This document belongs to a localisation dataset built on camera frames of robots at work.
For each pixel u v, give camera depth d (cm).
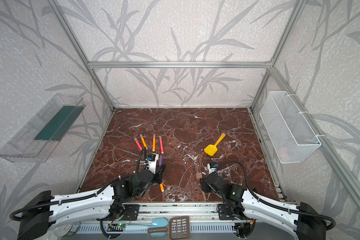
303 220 44
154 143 99
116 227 72
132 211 73
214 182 61
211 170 75
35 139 64
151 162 67
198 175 86
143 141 100
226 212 74
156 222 71
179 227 71
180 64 95
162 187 81
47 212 42
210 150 96
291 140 61
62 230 64
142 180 57
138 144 99
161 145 99
